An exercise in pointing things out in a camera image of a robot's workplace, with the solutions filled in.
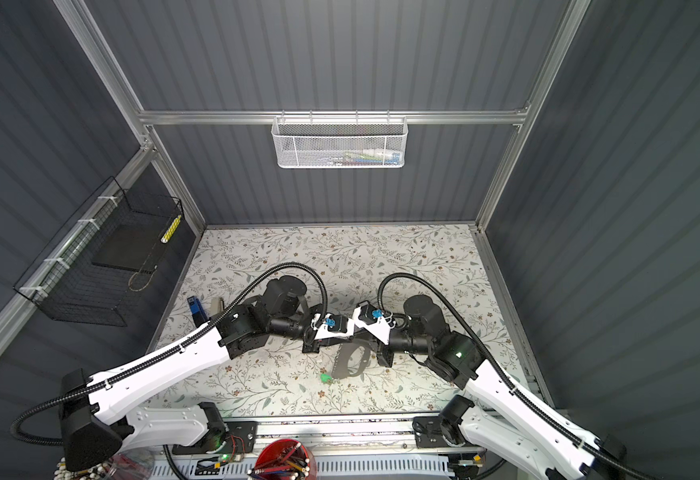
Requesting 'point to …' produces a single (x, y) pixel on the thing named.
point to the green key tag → (325, 377)
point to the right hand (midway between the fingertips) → (356, 338)
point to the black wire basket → (94, 267)
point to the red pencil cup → (284, 459)
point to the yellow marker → (171, 229)
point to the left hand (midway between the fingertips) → (350, 328)
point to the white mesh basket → (340, 142)
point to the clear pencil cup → (131, 464)
